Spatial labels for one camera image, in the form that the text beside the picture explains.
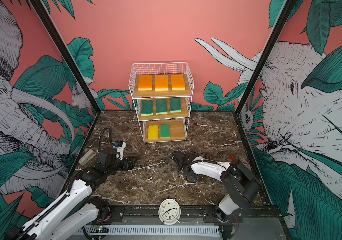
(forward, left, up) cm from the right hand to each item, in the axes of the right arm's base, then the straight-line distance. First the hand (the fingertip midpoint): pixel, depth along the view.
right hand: (183, 172), depth 88 cm
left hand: (+4, +28, +14) cm, 32 cm away
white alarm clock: (-21, +7, +4) cm, 23 cm away
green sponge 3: (+32, +5, +26) cm, 41 cm away
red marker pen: (+10, -33, -1) cm, 34 cm away
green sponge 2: (+31, +13, +25) cm, 42 cm away
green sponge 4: (+31, +13, +1) cm, 34 cm away
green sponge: (+28, +22, +26) cm, 44 cm away
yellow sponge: (+29, +21, +2) cm, 36 cm away
